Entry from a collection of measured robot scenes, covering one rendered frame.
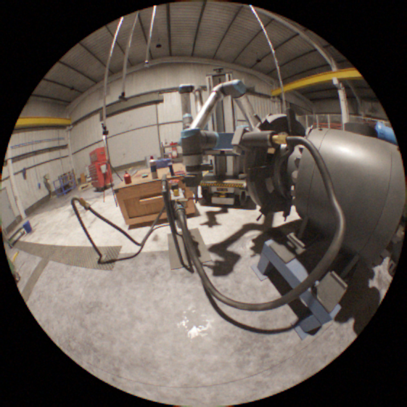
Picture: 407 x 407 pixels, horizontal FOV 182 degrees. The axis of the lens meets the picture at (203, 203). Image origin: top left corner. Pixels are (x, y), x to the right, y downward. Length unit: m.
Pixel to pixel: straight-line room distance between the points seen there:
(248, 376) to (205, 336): 0.32
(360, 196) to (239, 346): 0.78
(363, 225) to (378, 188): 0.13
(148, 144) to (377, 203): 9.39
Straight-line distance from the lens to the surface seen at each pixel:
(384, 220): 0.55
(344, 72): 9.30
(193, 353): 0.75
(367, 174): 0.55
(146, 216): 1.40
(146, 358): 0.81
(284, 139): 0.51
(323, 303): 0.64
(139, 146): 9.43
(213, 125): 1.71
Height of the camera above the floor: 0.74
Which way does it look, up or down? 26 degrees down
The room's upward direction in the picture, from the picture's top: 5 degrees counter-clockwise
